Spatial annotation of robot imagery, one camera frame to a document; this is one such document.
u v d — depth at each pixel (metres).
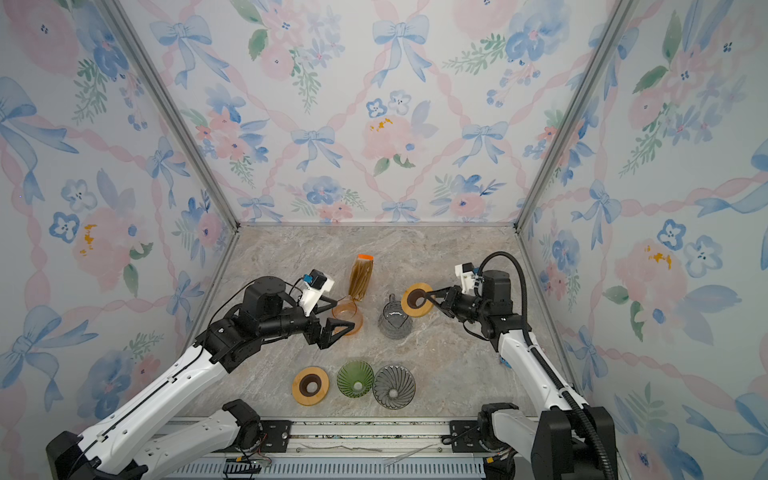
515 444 0.57
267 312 0.55
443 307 0.73
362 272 0.95
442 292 0.76
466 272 0.76
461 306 0.72
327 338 0.61
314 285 0.60
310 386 0.82
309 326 0.61
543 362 0.49
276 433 0.75
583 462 0.40
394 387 0.80
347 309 0.95
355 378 0.82
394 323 0.85
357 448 0.73
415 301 0.82
